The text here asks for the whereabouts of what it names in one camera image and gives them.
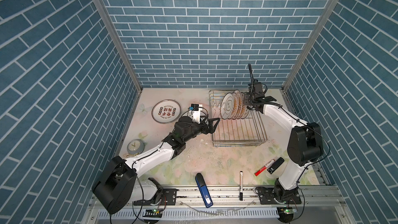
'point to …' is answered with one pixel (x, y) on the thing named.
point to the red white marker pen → (257, 173)
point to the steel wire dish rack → (249, 131)
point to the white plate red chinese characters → (166, 111)
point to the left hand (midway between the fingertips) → (214, 119)
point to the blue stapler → (203, 190)
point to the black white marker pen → (241, 193)
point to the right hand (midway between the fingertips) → (248, 95)
